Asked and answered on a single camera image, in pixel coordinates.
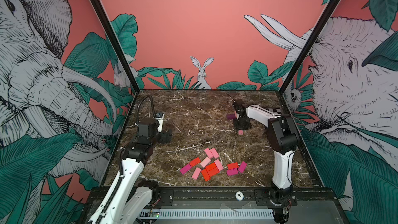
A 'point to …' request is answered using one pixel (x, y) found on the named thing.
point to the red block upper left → (195, 162)
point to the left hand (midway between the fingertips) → (162, 125)
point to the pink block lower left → (196, 173)
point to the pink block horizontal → (240, 132)
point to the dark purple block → (231, 116)
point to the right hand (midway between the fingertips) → (238, 125)
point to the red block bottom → (205, 174)
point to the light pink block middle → (205, 162)
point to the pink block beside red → (218, 164)
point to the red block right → (232, 166)
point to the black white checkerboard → (276, 111)
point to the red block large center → (212, 169)
